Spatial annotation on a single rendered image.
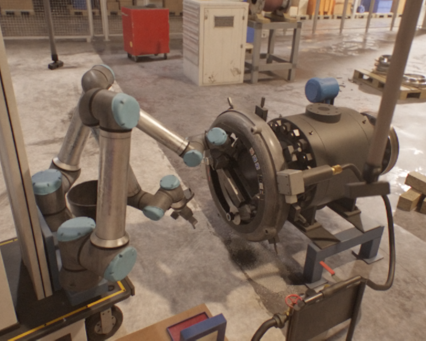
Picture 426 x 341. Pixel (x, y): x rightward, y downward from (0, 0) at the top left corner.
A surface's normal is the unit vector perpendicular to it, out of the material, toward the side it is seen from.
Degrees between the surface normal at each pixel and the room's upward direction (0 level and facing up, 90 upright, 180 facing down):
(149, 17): 90
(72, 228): 5
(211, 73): 90
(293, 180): 67
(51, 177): 5
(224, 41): 90
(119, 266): 95
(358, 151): 61
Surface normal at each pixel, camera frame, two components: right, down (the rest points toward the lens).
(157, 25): 0.55, 0.40
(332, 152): 0.43, -0.18
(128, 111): 0.87, 0.13
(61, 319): 0.04, -0.90
